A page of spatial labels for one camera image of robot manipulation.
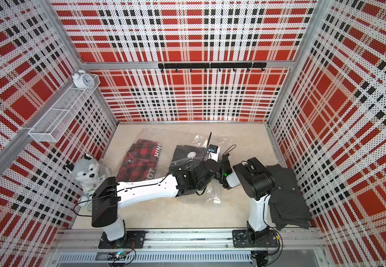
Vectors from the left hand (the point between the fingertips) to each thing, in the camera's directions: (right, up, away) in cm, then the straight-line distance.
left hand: (225, 162), depth 75 cm
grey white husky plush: (-65, -5, +3) cm, 65 cm away
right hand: (-14, -4, +17) cm, 22 cm away
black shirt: (-20, 0, +19) cm, 28 cm away
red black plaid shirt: (-47, -3, +23) cm, 53 cm away
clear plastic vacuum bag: (-5, +9, -9) cm, 13 cm away
